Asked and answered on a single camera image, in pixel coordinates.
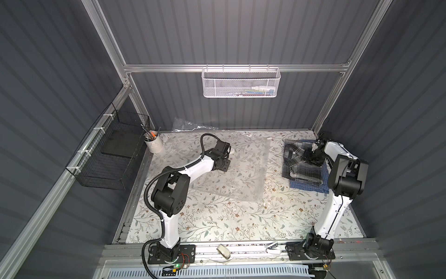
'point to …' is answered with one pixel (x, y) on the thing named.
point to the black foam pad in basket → (121, 143)
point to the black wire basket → (106, 157)
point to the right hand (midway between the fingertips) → (310, 160)
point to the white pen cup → (154, 142)
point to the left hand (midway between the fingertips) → (225, 164)
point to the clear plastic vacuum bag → (246, 178)
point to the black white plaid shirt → (295, 168)
